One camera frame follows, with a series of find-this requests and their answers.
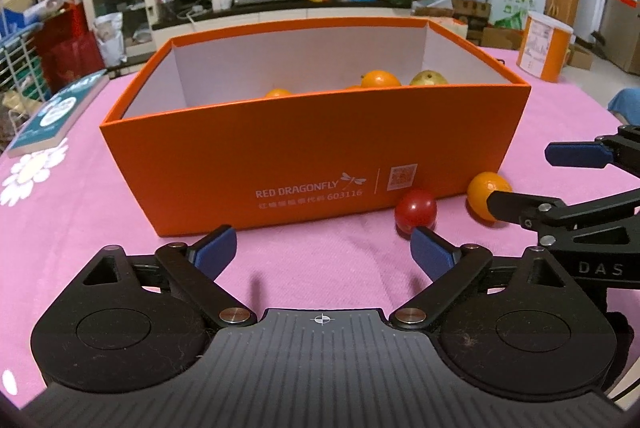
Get open cardboard box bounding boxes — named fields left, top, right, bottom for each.
left=480, top=25, right=526, bottom=51

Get orange and white can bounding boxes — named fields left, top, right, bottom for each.
left=516, top=12, right=575, bottom=82

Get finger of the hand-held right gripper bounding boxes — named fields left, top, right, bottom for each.
left=544, top=124, right=640, bottom=179
left=487, top=189, right=640, bottom=253

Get yellow green mango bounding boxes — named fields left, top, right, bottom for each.
left=409, top=69, right=449, bottom=87

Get orange cardboard box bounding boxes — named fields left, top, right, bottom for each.
left=98, top=18, right=532, bottom=239

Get red cherry tomato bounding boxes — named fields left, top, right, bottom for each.
left=395, top=189, right=437, bottom=233

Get white glass door cabinet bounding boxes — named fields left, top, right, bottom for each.
left=80, top=0, right=156, bottom=58

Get teal book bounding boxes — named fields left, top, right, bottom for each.
left=5, top=68, right=110, bottom=159

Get white wire rack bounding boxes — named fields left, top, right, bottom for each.
left=0, top=25, right=48, bottom=109

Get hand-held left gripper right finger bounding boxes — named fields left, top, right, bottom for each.
left=389, top=228, right=567, bottom=330

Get pink floral tablecloth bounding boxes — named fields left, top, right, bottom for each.
left=0, top=45, right=640, bottom=409

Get red bags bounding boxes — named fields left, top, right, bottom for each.
left=32, top=2, right=106, bottom=81

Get white plastic bag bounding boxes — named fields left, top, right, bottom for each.
left=94, top=12, right=126, bottom=66

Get large orange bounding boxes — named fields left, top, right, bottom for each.
left=360, top=69, right=402, bottom=89

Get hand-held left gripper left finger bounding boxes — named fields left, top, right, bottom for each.
left=75, top=224, right=258, bottom=329

